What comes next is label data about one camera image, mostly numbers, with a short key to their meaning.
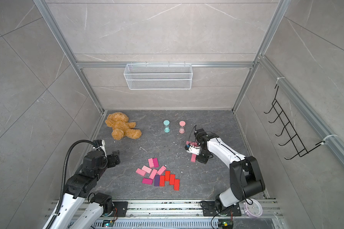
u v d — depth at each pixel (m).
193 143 0.78
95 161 0.54
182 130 1.04
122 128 0.98
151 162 0.90
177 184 0.82
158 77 1.00
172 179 0.82
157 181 0.83
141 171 0.86
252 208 0.73
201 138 0.64
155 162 0.90
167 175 0.84
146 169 0.86
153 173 0.86
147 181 0.83
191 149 0.80
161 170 0.86
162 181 0.82
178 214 0.73
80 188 0.48
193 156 0.93
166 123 1.01
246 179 0.44
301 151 0.58
